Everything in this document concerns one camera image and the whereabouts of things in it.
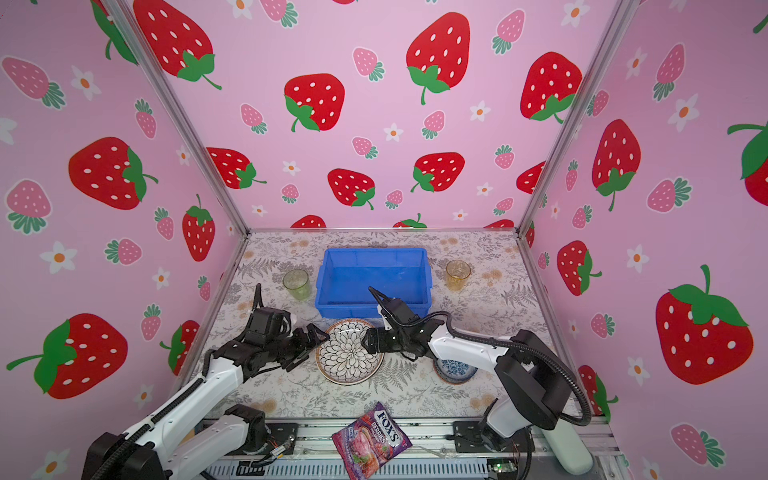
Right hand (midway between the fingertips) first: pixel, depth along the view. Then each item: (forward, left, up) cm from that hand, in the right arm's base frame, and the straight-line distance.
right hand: (368, 343), depth 83 cm
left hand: (-2, +13, +2) cm, 13 cm away
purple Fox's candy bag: (-23, -4, -5) cm, 24 cm away
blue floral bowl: (-5, -24, 0) cm, 24 cm away
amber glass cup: (+33, -26, -6) cm, 43 cm away
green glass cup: (+21, +30, -4) cm, 37 cm away
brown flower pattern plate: (-3, +7, -5) cm, 9 cm away
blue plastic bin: (+30, +15, -9) cm, 35 cm away
